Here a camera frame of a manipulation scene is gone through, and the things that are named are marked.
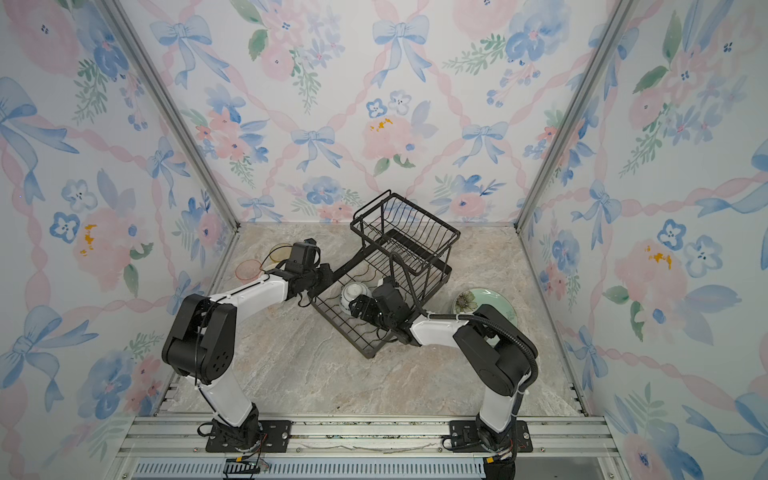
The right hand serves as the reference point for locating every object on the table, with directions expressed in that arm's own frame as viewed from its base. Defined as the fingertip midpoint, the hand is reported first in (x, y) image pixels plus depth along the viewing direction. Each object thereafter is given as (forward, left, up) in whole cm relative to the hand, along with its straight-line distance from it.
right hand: (357, 306), depth 91 cm
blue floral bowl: (+5, +2, +1) cm, 5 cm away
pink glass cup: (+13, +38, 0) cm, 40 cm away
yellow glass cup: (+5, +20, +19) cm, 28 cm away
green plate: (+6, -36, -4) cm, 37 cm away
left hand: (+11, +8, +3) cm, 14 cm away
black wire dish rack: (+29, -12, -4) cm, 31 cm away
